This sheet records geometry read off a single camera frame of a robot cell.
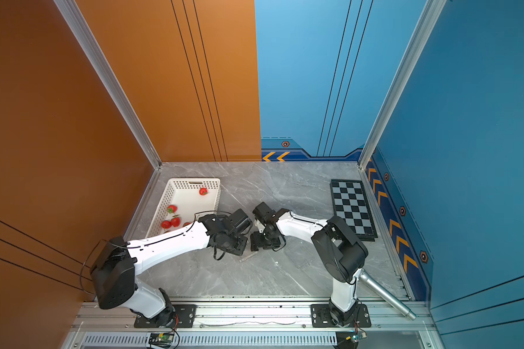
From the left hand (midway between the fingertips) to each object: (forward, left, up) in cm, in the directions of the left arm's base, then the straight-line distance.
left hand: (243, 245), depth 83 cm
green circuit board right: (-28, -36, -7) cm, 46 cm away
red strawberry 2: (+12, +31, -4) cm, 34 cm away
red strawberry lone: (+29, +23, -4) cm, 37 cm away
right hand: (+2, -5, -6) cm, 8 cm away
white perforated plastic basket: (+26, +31, -7) cm, 41 cm away
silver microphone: (-16, -51, -5) cm, 54 cm away
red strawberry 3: (+11, +35, -5) cm, 37 cm away
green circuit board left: (-29, +25, -9) cm, 39 cm away
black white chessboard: (+22, -48, -4) cm, 53 cm away
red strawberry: (+19, +35, -5) cm, 40 cm away
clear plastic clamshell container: (0, -23, -8) cm, 24 cm away
